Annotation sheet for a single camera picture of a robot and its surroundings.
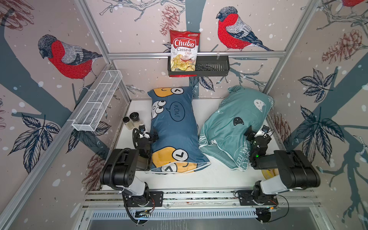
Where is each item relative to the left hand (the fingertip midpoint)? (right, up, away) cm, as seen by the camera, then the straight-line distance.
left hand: (148, 125), depth 89 cm
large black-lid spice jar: (-11, +2, +8) cm, 14 cm away
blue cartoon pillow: (+19, -12, -7) cm, 24 cm away
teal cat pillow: (+46, -7, -4) cm, 47 cm away
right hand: (+70, -1, 0) cm, 70 cm away
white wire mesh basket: (-26, +15, -12) cm, 32 cm away
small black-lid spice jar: (-17, +2, +8) cm, 19 cm away
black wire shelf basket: (+36, +44, +17) cm, 59 cm away
